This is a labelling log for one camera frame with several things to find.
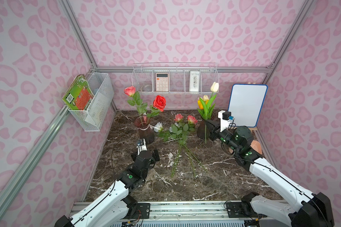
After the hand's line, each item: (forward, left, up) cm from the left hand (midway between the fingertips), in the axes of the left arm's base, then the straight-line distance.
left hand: (149, 147), depth 80 cm
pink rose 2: (+29, -27, -11) cm, 41 cm away
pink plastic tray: (+8, -68, -12) cm, 70 cm away
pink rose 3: (+26, +11, +20) cm, 34 cm away
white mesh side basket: (+7, +27, +17) cm, 33 cm away
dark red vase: (+17, +6, +2) cm, 19 cm away
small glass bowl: (+36, +4, +14) cm, 39 cm away
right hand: (+5, -29, +17) cm, 34 cm away
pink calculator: (+39, -6, +16) cm, 43 cm away
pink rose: (+32, -17, -11) cm, 38 cm away
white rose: (+22, -2, -9) cm, 24 cm away
